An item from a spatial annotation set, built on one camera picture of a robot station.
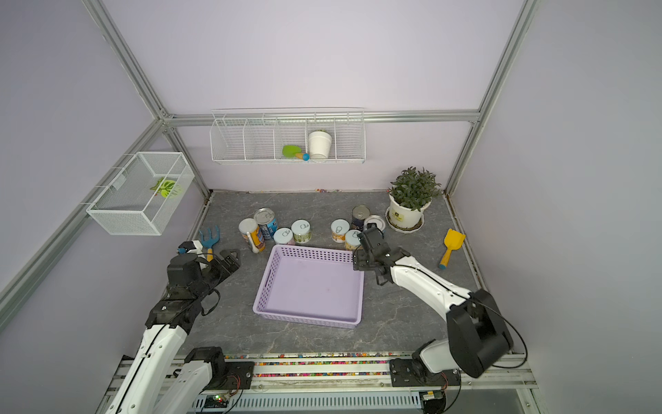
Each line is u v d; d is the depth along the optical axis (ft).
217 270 2.24
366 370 2.48
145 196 2.72
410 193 3.13
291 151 3.25
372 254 2.16
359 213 3.25
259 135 3.21
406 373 2.42
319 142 3.01
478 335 1.38
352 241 3.25
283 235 3.25
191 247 2.26
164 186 2.64
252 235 3.01
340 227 3.33
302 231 3.28
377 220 3.16
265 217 3.25
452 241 3.40
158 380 1.49
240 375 2.39
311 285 2.99
